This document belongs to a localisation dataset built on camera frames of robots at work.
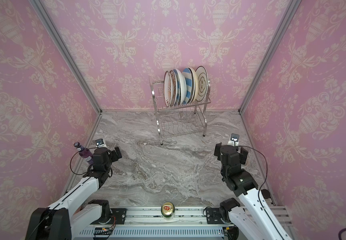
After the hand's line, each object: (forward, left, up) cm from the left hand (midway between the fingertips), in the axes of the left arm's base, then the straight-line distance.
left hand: (111, 149), depth 87 cm
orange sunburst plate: (+28, -32, +22) cm, 48 cm away
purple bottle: (-4, +13, +1) cm, 13 cm away
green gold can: (-31, -35, 0) cm, 47 cm away
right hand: (-4, -65, +13) cm, 67 cm away
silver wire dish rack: (+33, -41, -11) cm, 54 cm away
